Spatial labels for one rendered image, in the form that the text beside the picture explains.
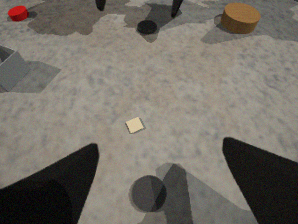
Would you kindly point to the orange wooden disc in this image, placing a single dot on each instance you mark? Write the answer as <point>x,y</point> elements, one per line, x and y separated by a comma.
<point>240,18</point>

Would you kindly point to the dark grey disc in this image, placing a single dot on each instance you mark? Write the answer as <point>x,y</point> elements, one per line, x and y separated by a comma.
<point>149,193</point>
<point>147,27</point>

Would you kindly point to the beige square pad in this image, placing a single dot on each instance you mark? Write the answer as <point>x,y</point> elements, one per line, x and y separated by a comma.
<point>134,125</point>

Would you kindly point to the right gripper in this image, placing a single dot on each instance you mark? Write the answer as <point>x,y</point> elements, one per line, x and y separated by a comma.
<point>175,6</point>

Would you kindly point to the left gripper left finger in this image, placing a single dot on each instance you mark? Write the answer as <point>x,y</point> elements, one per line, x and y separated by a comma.
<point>53,195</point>

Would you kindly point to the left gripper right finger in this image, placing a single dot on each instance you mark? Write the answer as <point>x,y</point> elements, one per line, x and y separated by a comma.
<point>268,182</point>

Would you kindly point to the red flat disc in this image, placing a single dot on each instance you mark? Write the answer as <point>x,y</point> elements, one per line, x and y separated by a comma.
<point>18,13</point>

